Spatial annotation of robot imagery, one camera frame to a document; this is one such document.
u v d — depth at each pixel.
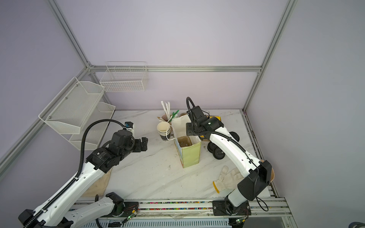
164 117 1.04
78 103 0.83
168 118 1.04
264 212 0.74
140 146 0.66
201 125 0.53
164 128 0.94
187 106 0.57
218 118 0.54
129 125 0.64
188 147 0.70
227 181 0.84
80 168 0.45
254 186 0.40
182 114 0.82
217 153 0.91
